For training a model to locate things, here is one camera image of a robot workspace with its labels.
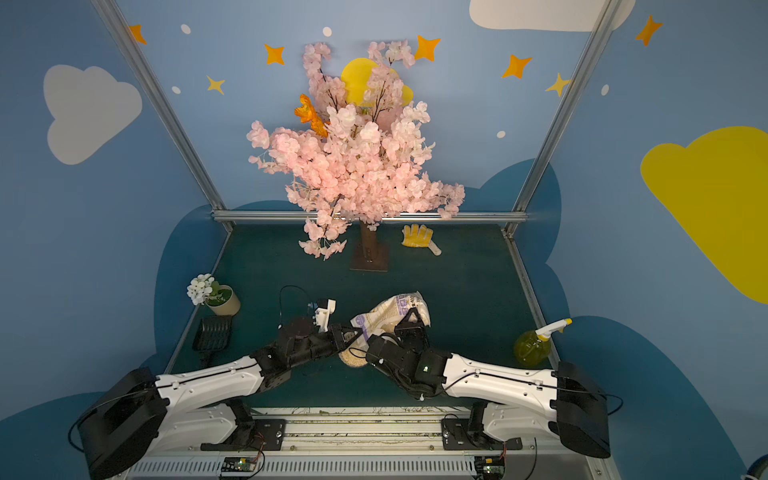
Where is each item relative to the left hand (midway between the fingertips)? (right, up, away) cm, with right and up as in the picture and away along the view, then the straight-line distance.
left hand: (364, 328), depth 78 cm
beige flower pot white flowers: (-46, +6, +15) cm, 49 cm away
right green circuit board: (+32, -33, -6) cm, 46 cm away
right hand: (+16, +6, -3) cm, 17 cm away
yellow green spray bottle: (+46, -6, +3) cm, 47 cm away
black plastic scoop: (-49, -5, +13) cm, 51 cm away
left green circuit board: (-30, -32, -6) cm, 44 cm away
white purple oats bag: (+6, +3, -2) cm, 7 cm away
